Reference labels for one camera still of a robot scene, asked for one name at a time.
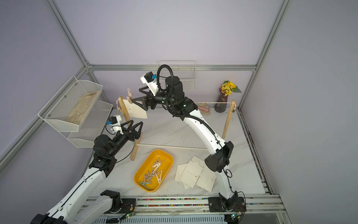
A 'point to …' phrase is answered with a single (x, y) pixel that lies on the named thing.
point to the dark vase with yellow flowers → (226, 89)
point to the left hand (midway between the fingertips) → (138, 123)
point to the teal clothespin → (142, 183)
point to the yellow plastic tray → (152, 171)
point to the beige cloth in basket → (78, 111)
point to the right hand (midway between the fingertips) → (138, 97)
